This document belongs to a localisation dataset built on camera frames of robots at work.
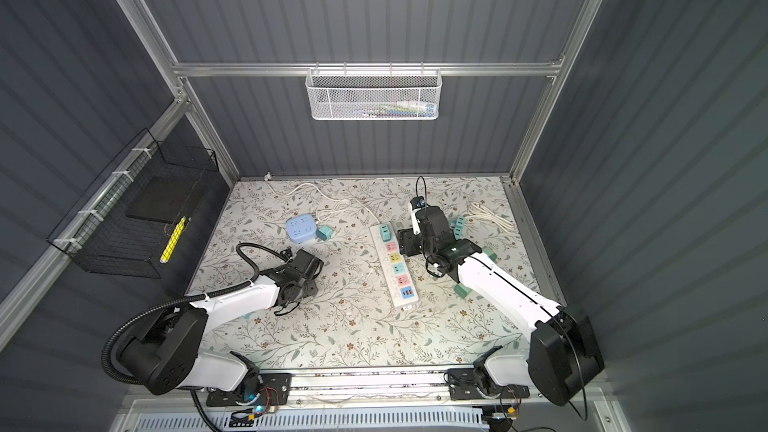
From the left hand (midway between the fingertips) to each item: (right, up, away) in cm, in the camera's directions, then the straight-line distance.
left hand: (307, 286), depth 91 cm
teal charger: (+3, +16, +11) cm, 19 cm away
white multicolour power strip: (+28, +3, 0) cm, 28 cm away
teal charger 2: (+24, +16, +5) cm, 29 cm away
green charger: (+47, -1, -3) cm, 47 cm away
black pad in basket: (-34, +27, -14) cm, 45 cm away
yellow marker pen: (-26, +17, -21) cm, 37 cm away
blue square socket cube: (-5, +17, +11) cm, 21 cm away
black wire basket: (-39, +21, -19) cm, 48 cm away
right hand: (+32, +17, -7) cm, 37 cm away
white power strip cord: (+9, +26, +21) cm, 35 cm away
